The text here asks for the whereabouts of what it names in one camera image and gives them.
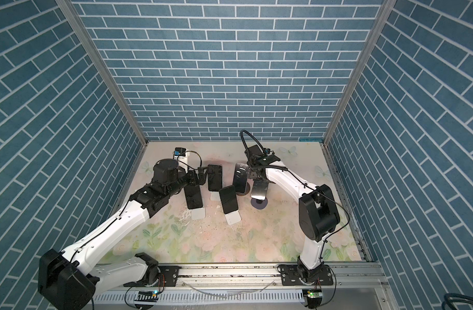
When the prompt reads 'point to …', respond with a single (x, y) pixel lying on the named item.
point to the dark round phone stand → (247, 190)
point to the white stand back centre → (214, 196)
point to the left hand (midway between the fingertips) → (205, 168)
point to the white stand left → (198, 214)
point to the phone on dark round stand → (240, 177)
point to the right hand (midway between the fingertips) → (261, 175)
